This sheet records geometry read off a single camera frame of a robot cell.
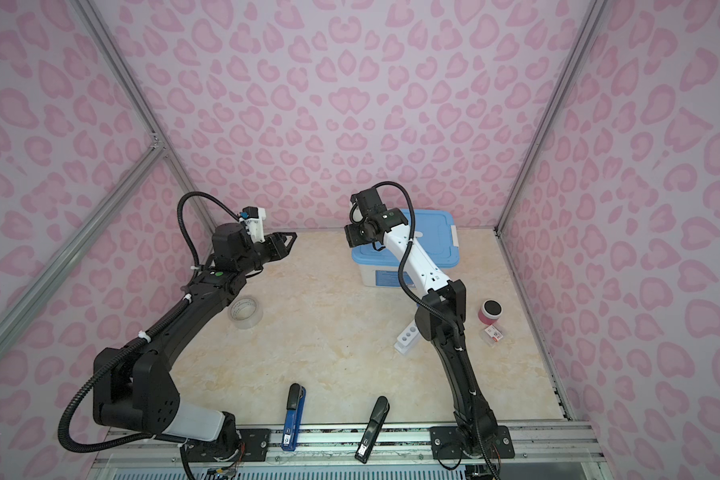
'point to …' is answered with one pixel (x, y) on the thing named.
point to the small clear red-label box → (491, 335)
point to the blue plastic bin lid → (432, 232)
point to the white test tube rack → (408, 339)
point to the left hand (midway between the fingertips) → (293, 230)
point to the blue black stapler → (293, 417)
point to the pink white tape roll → (490, 311)
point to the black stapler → (379, 415)
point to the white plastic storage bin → (379, 268)
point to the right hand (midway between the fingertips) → (358, 230)
